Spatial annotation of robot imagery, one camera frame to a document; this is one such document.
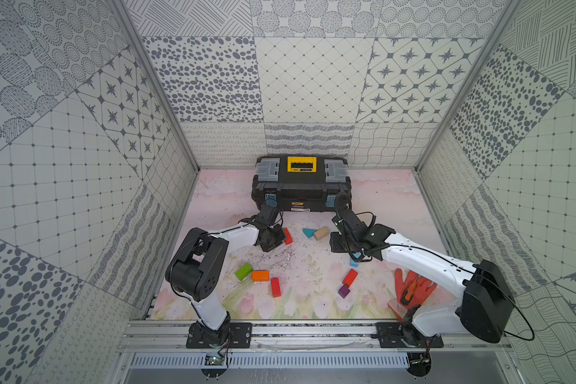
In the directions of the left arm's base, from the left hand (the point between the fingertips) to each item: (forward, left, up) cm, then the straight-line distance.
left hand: (292, 241), depth 93 cm
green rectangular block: (-12, +17, -2) cm, 21 cm away
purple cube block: (-18, -19, -2) cm, 26 cm away
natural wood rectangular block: (+3, -12, +2) cm, 12 cm away
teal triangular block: (+5, -7, -1) cm, 8 cm away
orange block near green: (-13, +11, -3) cm, 18 cm away
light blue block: (-7, -24, -3) cm, 25 cm away
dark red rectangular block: (-18, +5, -1) cm, 18 cm away
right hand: (-5, -16, +7) cm, 18 cm away
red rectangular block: (+3, +2, -1) cm, 4 cm away
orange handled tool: (-19, -40, -1) cm, 45 cm away
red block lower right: (-13, -21, -1) cm, 25 cm away
